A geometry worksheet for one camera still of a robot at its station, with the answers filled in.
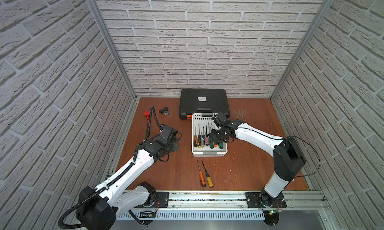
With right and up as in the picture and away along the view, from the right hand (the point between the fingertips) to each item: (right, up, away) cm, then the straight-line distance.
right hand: (213, 136), depth 87 cm
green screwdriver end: (-1, -5, +5) cm, 7 cm away
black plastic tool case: (-6, +23, +23) cm, 33 cm away
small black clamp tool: (-34, +15, +22) cm, 44 cm away
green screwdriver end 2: (+5, -5, +3) cm, 8 cm away
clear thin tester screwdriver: (-7, -3, +5) cm, 9 cm away
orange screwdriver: (-11, -3, +5) cm, 12 cm away
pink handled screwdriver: (-3, -2, +7) cm, 8 cm away
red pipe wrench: (-47, +13, +21) cm, 54 cm away
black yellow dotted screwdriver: (-8, -3, +6) cm, 11 cm away
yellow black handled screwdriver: (-4, -22, -7) cm, 23 cm away
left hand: (-21, -2, -7) cm, 23 cm away
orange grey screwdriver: (-7, -22, -9) cm, 25 cm away
